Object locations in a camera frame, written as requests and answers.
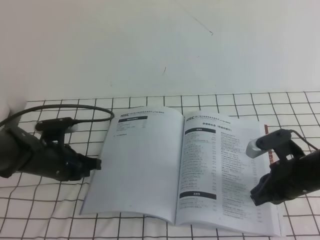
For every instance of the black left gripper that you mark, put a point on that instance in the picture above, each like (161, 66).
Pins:
(56, 160)

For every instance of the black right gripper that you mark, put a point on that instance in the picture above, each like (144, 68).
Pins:
(286, 181)

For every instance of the white HEEC catalogue book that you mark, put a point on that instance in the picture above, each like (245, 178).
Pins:
(184, 169)

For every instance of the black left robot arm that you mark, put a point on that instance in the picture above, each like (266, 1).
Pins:
(13, 151)

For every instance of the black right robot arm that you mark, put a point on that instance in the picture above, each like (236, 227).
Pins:
(316, 170)

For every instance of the white black-grid tablecloth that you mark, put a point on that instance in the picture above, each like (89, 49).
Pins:
(39, 208)

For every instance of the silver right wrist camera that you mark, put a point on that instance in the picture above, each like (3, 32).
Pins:
(279, 141)

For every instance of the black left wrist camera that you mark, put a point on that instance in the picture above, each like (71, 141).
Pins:
(52, 131)

